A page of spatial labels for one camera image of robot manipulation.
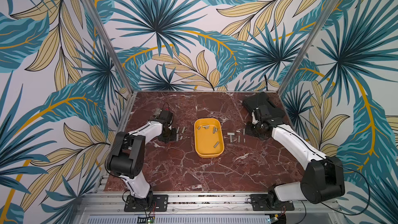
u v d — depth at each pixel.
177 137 0.95
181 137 0.95
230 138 0.95
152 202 0.72
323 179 0.42
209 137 0.95
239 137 0.95
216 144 0.93
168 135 0.82
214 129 0.98
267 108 0.69
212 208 0.73
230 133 0.96
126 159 0.47
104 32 0.86
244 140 0.94
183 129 0.98
